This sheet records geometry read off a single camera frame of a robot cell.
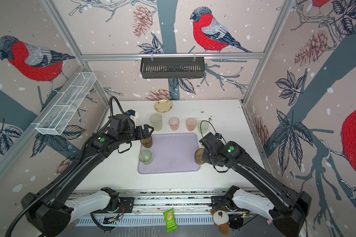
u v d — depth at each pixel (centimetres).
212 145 54
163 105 119
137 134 66
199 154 76
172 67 107
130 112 67
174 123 104
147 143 94
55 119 71
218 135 66
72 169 43
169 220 68
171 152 95
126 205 73
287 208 38
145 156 90
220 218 68
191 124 100
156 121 102
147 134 67
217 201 74
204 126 100
